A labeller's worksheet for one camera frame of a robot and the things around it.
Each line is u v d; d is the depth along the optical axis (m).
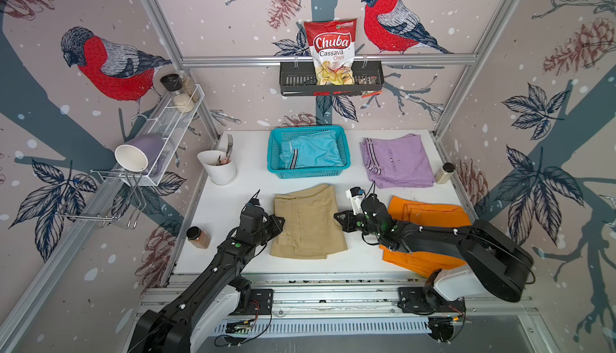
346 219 0.75
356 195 0.78
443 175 0.97
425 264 0.79
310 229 0.86
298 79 0.95
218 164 0.96
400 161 1.08
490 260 0.43
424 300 0.66
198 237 0.79
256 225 0.67
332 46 0.80
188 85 0.85
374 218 0.67
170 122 0.83
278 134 1.12
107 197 0.58
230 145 1.02
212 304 0.50
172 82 0.78
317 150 1.07
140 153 0.61
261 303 0.72
